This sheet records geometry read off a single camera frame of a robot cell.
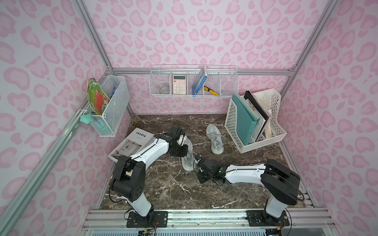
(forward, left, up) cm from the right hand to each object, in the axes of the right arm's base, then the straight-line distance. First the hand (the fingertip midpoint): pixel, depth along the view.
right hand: (197, 173), depth 88 cm
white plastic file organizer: (+33, -54, -1) cm, 63 cm away
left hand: (+11, +7, +7) cm, 15 cm away
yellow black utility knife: (+46, -9, +25) cm, 53 cm away
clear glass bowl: (+44, +22, +28) cm, 56 cm away
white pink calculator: (+47, +12, +30) cm, 57 cm away
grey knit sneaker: (+26, -11, +4) cm, 28 cm away
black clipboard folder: (+33, -33, +28) cm, 54 cm away
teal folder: (+18, -26, +28) cm, 42 cm away
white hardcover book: (+21, +42, +4) cm, 47 cm away
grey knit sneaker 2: (+4, +6, +6) cm, 10 cm away
